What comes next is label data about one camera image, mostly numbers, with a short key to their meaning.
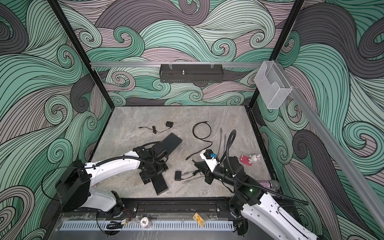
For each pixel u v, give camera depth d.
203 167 0.61
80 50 0.86
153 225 0.70
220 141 1.00
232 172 0.49
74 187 0.42
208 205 0.76
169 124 1.07
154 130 1.04
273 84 0.78
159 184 0.80
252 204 0.48
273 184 0.78
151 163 0.59
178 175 0.84
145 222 0.65
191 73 0.95
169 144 0.98
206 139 1.00
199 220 0.70
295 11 0.73
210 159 0.57
